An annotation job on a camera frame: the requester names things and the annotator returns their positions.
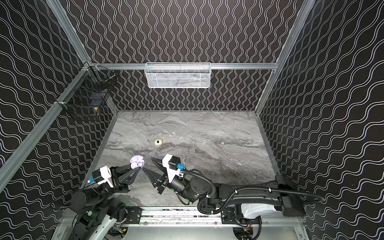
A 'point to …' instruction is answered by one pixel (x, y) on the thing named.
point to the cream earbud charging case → (158, 142)
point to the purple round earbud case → (136, 161)
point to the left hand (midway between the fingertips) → (137, 167)
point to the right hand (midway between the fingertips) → (147, 164)
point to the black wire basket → (88, 91)
